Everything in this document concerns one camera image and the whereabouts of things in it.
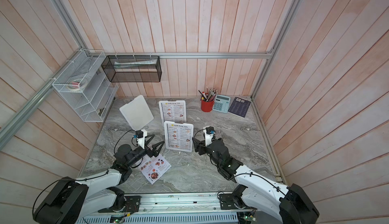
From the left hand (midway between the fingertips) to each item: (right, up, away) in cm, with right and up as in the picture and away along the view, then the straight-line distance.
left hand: (159, 140), depth 82 cm
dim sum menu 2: (+11, +1, +3) cm, 11 cm away
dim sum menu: (+6, +16, +13) cm, 21 cm away
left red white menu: (-4, -17, +4) cm, 17 cm away
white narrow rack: (-20, +15, +21) cm, 32 cm away
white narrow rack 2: (+6, +16, +13) cm, 21 cm away
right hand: (+21, +3, -2) cm, 22 cm away
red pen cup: (+29, +24, +22) cm, 43 cm away
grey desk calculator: (+41, +22, +32) cm, 57 cm away
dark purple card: (+55, +20, +32) cm, 67 cm away
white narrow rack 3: (+4, -8, +10) cm, 13 cm away
